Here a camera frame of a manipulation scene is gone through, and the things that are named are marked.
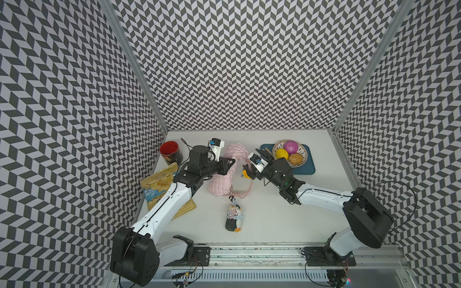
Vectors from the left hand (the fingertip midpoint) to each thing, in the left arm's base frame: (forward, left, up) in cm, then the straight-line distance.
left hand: (233, 162), depth 78 cm
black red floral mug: (+13, +33, -10) cm, 37 cm away
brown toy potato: (+14, -34, -17) cm, 40 cm away
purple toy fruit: (+21, -32, -15) cm, 41 cm away
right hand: (+4, -8, -3) cm, 10 cm away
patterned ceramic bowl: (+21, -39, -19) cm, 48 cm away
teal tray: (+10, -41, -20) cm, 47 cm away
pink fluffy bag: (-8, +5, -5) cm, 11 cm away
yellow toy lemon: (+18, -27, -17) cm, 37 cm away
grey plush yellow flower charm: (-5, -5, -2) cm, 7 cm away
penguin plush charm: (-21, 0, -15) cm, 26 cm away
